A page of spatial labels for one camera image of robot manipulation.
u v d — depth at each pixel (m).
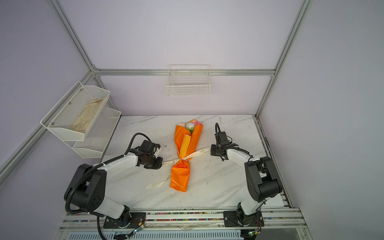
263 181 0.46
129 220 0.72
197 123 1.07
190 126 1.07
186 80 0.95
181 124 1.09
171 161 0.90
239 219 0.66
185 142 0.94
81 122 0.76
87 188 0.44
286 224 0.73
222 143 0.74
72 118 0.75
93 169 0.46
